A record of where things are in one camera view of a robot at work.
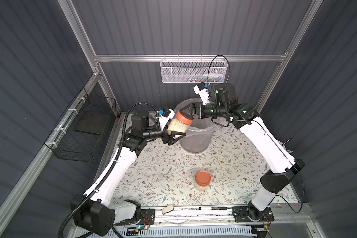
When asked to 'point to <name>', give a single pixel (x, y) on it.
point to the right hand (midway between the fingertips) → (188, 110)
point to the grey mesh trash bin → (195, 146)
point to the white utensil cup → (284, 147)
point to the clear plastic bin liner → (201, 129)
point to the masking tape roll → (167, 209)
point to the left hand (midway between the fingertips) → (183, 130)
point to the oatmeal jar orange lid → (203, 178)
